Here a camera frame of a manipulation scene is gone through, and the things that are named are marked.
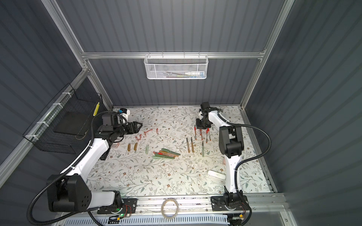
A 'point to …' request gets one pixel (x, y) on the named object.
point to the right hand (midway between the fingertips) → (201, 126)
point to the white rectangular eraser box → (216, 174)
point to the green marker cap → (147, 148)
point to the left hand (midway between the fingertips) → (138, 125)
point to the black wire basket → (66, 125)
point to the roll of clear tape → (162, 211)
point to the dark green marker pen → (170, 151)
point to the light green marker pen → (202, 149)
